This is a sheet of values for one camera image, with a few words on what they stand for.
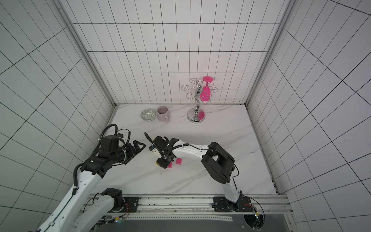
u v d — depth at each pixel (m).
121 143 0.60
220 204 0.73
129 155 0.67
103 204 0.58
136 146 0.68
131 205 0.73
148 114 1.10
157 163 0.75
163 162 0.75
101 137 0.57
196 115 1.10
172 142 0.64
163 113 1.04
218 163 0.48
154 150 0.78
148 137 0.72
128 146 0.67
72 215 0.42
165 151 0.63
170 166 0.84
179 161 0.87
